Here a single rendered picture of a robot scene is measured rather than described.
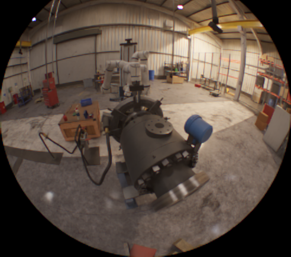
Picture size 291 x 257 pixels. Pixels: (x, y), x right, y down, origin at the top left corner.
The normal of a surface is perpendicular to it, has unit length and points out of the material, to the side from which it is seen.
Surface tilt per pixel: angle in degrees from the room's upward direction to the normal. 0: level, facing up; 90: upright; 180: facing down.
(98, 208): 0
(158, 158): 25
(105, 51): 90
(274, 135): 90
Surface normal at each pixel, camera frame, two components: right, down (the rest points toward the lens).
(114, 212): 0.04, -0.90
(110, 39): 0.26, 0.44
